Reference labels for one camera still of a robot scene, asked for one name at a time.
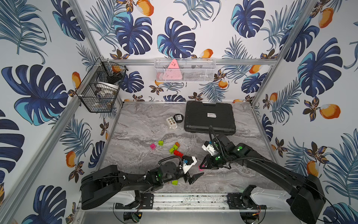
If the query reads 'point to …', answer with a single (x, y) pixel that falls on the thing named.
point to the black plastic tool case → (198, 117)
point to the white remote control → (171, 122)
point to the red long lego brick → (177, 153)
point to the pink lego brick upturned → (153, 146)
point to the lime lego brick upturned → (160, 143)
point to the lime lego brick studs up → (171, 150)
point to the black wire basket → (99, 90)
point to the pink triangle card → (173, 72)
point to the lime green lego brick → (175, 182)
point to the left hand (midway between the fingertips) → (200, 164)
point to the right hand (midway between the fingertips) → (201, 166)
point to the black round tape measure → (178, 117)
